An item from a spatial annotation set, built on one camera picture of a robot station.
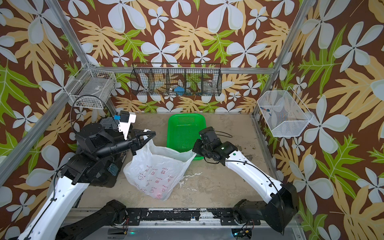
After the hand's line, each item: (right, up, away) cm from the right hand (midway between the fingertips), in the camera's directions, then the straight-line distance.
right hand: (191, 146), depth 78 cm
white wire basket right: (+53, +17, +6) cm, 57 cm away
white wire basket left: (-59, +33, +7) cm, 68 cm away
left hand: (-14, +8, -23) cm, 28 cm away
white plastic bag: (-16, -10, -12) cm, 22 cm away
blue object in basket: (-8, +34, +17) cm, 39 cm away
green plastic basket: (-6, +8, +31) cm, 33 cm away
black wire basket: (-6, +42, +19) cm, 47 cm away
